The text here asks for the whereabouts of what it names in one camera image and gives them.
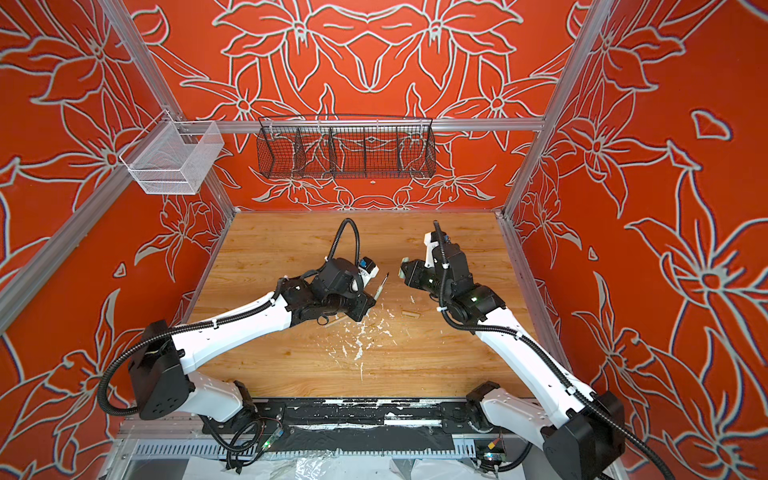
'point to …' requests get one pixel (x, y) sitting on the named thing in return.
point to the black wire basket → (346, 147)
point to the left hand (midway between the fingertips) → (375, 299)
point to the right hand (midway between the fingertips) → (398, 265)
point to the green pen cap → (404, 260)
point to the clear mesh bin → (173, 157)
